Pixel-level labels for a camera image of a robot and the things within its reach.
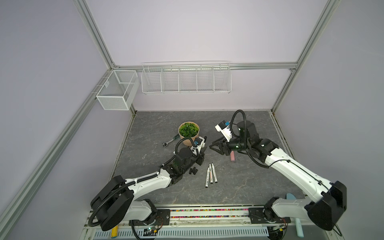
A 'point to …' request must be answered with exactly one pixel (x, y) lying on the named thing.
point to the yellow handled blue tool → (114, 232)
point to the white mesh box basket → (119, 90)
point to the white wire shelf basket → (183, 77)
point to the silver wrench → (164, 144)
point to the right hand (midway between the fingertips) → (212, 146)
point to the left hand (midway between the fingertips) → (205, 148)
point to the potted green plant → (188, 129)
